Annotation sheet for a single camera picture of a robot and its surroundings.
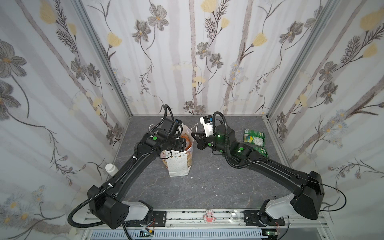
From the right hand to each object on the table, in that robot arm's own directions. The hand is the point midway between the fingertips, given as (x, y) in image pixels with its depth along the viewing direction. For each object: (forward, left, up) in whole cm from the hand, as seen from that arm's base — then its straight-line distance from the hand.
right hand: (190, 130), depth 67 cm
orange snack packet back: (+4, +1, -16) cm, 16 cm away
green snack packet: (+19, -45, -31) cm, 58 cm away
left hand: (+2, +4, -11) cm, 12 cm away
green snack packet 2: (+9, -48, -31) cm, 58 cm away
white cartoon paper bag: (-8, +6, -19) cm, 21 cm away
